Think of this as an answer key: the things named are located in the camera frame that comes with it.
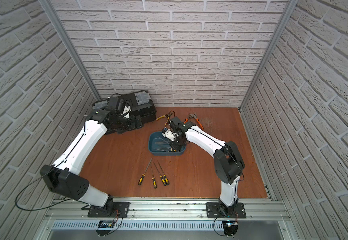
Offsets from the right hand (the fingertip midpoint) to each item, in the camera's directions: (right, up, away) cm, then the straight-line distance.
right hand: (177, 145), depth 88 cm
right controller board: (+26, -37, -18) cm, 49 cm away
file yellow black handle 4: (-6, +6, -11) cm, 13 cm away
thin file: (-13, -19, -5) cm, 24 cm away
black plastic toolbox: (-27, +27, +11) cm, 40 cm away
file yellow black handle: (-10, -18, -4) cm, 21 cm away
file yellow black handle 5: (-9, 0, +6) cm, 10 cm away
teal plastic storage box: (-13, -2, +9) cm, 16 cm away
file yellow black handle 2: (-8, -18, -3) cm, 20 cm away
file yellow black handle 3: (-4, -4, +5) cm, 7 cm away
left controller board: (-36, -37, -16) cm, 54 cm away
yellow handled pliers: (-7, +21, +27) cm, 35 cm away
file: (-21, -20, -5) cm, 29 cm away
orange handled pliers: (+13, +18, +25) cm, 34 cm away
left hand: (-20, +13, -10) cm, 26 cm away
